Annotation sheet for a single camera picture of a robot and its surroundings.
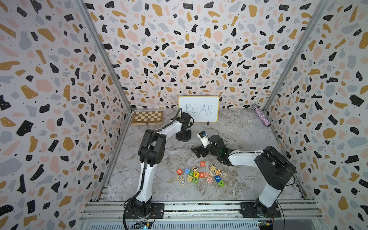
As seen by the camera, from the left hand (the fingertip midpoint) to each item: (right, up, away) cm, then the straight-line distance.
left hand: (189, 137), depth 102 cm
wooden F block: (+14, -19, -16) cm, 29 cm away
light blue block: (-1, -19, -14) cm, 24 cm away
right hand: (+5, -3, -11) cm, 13 cm away
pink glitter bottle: (+58, +16, +15) cm, 62 cm away
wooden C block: (+21, -20, -16) cm, 33 cm away
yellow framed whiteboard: (+10, +21, +5) cm, 24 cm away
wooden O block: (-3, -24, -19) cm, 30 cm away
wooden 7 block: (+4, -17, -14) cm, 23 cm away
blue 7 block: (+17, -22, -17) cm, 33 cm away
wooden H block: (+11, -21, -16) cm, 28 cm away
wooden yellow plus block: (+1, -22, -18) cm, 28 cm away
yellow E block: (+5, -20, -16) cm, 26 cm away
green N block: (+4, -23, -18) cm, 29 cm away
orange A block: (+8, -21, -16) cm, 27 cm away
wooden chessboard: (-33, +14, +11) cm, 38 cm away
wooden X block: (-5, -21, -18) cm, 28 cm away
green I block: (+19, -24, -20) cm, 36 cm away
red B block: (-5, -19, -14) cm, 24 cm away
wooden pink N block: (+12, -23, -18) cm, 31 cm away
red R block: (+9, -15, -12) cm, 21 cm away
